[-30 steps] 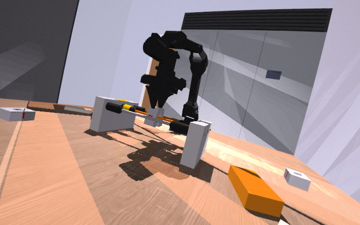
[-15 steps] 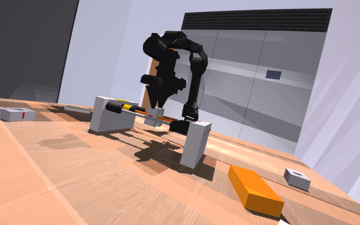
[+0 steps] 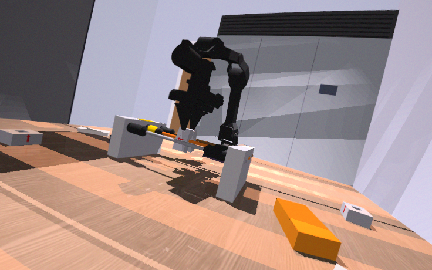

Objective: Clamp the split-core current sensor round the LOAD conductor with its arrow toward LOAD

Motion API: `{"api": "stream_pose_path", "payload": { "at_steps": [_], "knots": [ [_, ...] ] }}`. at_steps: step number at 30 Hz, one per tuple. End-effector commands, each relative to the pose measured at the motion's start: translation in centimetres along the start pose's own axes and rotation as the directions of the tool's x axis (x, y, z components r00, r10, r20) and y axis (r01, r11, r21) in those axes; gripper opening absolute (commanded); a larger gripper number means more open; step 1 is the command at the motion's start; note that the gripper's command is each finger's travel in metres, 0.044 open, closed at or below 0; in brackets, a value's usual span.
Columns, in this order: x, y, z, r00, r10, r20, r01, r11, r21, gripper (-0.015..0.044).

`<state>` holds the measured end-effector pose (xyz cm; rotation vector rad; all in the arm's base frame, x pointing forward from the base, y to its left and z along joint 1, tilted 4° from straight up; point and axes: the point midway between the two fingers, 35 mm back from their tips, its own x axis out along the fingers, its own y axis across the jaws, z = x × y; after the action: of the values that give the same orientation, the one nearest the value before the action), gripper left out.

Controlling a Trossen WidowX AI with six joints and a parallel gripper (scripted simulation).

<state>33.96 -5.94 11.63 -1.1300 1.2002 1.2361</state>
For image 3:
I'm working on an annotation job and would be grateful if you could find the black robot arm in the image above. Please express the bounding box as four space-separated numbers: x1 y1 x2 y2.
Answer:
171 37 250 146

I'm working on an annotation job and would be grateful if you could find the orange rectangular block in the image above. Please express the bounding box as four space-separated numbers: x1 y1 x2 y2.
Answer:
273 198 342 261

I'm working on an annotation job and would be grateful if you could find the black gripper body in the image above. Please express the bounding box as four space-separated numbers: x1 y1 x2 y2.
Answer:
168 76 214 113

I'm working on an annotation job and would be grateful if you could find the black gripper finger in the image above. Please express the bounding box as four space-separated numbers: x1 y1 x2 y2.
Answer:
190 110 208 130
174 103 197 131

